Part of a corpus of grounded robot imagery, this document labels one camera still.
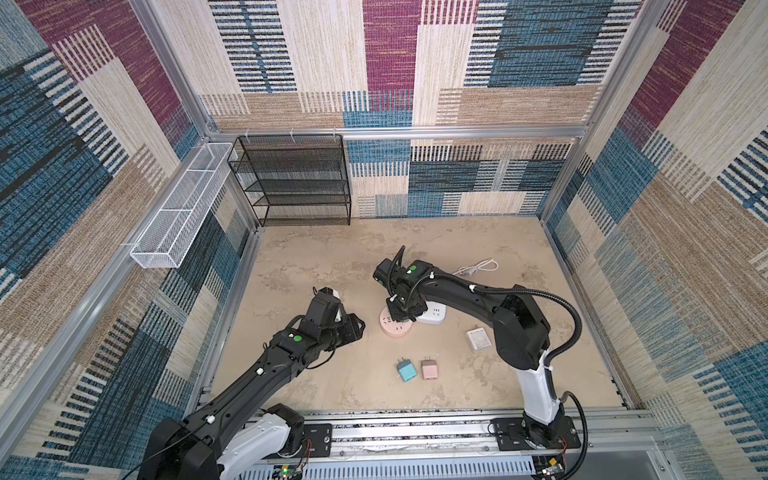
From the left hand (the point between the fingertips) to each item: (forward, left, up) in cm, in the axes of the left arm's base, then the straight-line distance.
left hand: (361, 322), depth 81 cm
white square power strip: (+6, -22, -8) cm, 24 cm away
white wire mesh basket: (+12, +44, +22) cm, 51 cm away
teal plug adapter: (-9, -12, -10) cm, 18 cm away
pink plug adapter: (-9, -18, -10) cm, 23 cm away
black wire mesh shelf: (+52, +26, +7) cm, 59 cm away
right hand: (+4, -13, -6) cm, 14 cm away
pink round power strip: (+2, -8, -8) cm, 12 cm away
